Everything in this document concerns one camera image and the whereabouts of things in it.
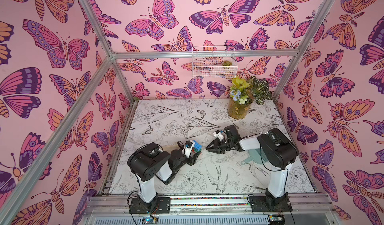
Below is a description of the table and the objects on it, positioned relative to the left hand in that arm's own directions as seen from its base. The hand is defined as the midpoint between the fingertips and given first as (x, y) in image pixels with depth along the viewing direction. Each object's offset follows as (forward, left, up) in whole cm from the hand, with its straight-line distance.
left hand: (197, 148), depth 90 cm
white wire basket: (+52, -12, +23) cm, 58 cm away
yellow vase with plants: (+32, -30, +17) cm, 47 cm away
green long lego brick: (-4, -1, +3) cm, 5 cm away
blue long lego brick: (-2, 0, +6) cm, 6 cm away
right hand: (+1, -7, -2) cm, 7 cm away
